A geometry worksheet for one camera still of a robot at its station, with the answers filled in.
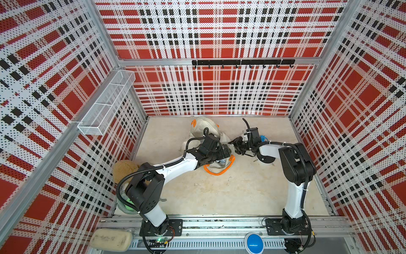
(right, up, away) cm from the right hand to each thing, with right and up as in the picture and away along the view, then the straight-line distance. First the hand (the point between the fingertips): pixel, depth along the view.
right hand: (229, 145), depth 98 cm
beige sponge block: (-55, -39, -30) cm, 74 cm away
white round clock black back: (+14, -2, -28) cm, 31 cm away
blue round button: (+8, -40, -30) cm, 51 cm away
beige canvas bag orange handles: (-15, +12, -4) cm, 20 cm away
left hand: (-2, -4, -12) cm, 12 cm away
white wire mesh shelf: (-79, +16, -6) cm, 80 cm away
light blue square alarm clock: (-5, -9, -8) cm, 13 cm away
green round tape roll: (-37, -15, -49) cm, 64 cm away
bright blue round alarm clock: (+24, +4, +7) cm, 25 cm away
